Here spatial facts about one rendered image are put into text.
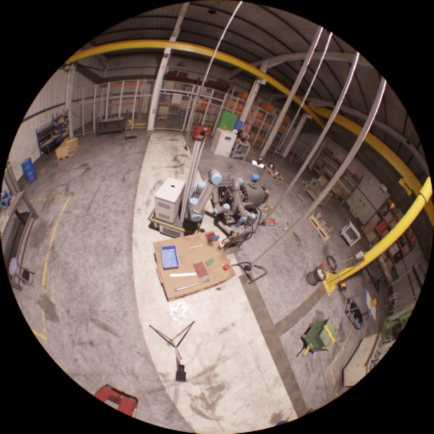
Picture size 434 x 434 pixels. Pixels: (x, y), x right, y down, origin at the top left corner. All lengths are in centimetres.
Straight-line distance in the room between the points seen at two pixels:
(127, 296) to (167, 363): 116
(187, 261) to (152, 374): 188
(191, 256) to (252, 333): 167
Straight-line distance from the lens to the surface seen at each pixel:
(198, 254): 193
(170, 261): 185
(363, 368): 521
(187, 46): 936
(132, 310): 227
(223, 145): 630
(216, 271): 190
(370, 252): 401
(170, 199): 201
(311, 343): 327
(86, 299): 261
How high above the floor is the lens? 218
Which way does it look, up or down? 44 degrees down
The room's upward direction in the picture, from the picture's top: 24 degrees clockwise
